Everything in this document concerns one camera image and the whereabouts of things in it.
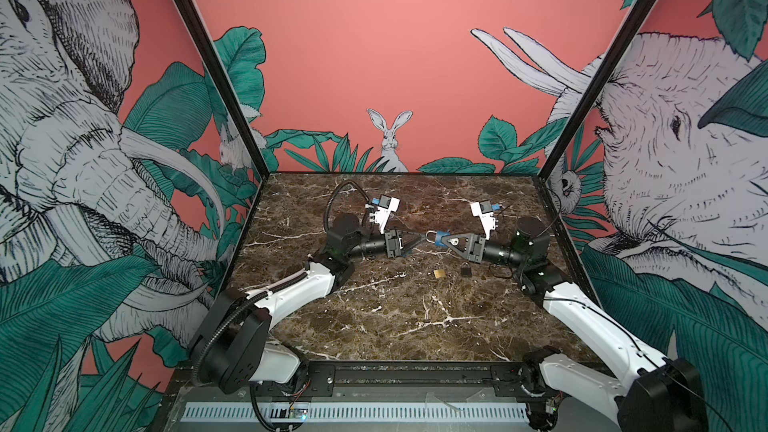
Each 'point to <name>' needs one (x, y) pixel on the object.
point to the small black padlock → (466, 270)
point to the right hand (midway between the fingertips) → (444, 242)
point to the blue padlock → (438, 240)
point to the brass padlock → (439, 273)
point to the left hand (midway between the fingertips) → (424, 236)
